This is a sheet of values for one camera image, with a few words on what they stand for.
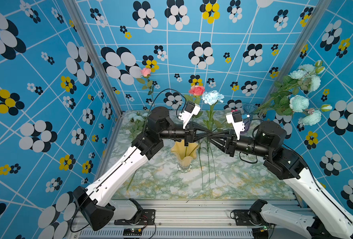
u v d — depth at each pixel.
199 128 0.51
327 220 0.38
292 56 0.85
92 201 0.38
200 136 0.53
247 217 0.73
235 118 0.47
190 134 0.49
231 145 0.47
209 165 0.91
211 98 0.46
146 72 0.87
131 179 0.87
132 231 0.72
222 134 0.53
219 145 0.52
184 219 0.74
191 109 0.48
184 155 0.85
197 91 0.72
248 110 0.97
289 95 0.75
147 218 0.72
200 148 0.97
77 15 0.71
